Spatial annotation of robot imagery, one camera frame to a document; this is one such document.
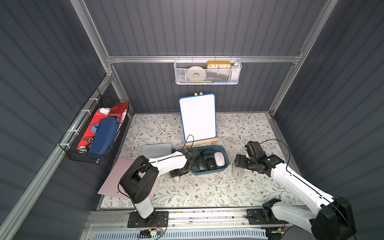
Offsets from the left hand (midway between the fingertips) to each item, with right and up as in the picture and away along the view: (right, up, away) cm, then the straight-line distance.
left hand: (178, 172), depth 87 cm
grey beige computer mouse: (+35, 0, 0) cm, 35 cm away
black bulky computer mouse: (+16, +10, +7) cm, 20 cm away
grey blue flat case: (-18, +11, +12) cm, 24 cm away
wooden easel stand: (+7, +15, +8) cm, 19 cm away
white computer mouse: (+26, +7, +6) cm, 27 cm away
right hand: (+38, +7, -3) cm, 39 cm away
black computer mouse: (+20, +4, +5) cm, 21 cm away
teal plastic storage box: (+11, 0, +2) cm, 11 cm away
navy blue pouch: (-32, +22, -19) cm, 43 cm away
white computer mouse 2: (+14, +3, +4) cm, 15 cm away
